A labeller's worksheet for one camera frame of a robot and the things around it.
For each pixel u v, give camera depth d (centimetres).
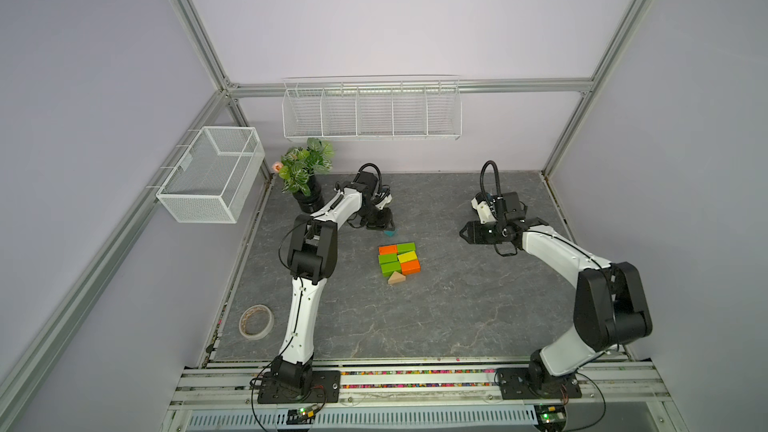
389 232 102
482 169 83
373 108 99
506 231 68
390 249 97
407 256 95
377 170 96
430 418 158
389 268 92
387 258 95
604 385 75
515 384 74
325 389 74
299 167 87
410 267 93
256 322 85
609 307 46
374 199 95
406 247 97
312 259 62
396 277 91
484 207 85
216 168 87
